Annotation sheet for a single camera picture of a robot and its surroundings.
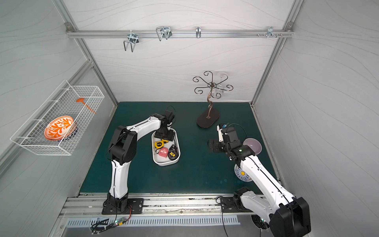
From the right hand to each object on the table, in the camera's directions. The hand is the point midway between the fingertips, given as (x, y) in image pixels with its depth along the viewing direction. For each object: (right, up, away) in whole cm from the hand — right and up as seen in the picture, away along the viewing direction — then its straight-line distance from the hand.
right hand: (216, 141), depth 81 cm
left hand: (-30, -1, +17) cm, 35 cm away
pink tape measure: (-32, -9, +9) cm, 34 cm away
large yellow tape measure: (-35, -4, +13) cm, 37 cm away
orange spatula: (-74, +23, -3) cm, 77 cm away
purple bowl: (+26, -4, +10) cm, 28 cm away
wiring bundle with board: (-57, -39, -10) cm, 70 cm away
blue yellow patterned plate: (+15, -20, +2) cm, 25 cm away
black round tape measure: (-25, -9, +8) cm, 28 cm away
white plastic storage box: (-29, -12, +3) cm, 32 cm away
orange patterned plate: (-72, +9, -18) cm, 74 cm away
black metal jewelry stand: (+1, +14, +29) cm, 32 cm away
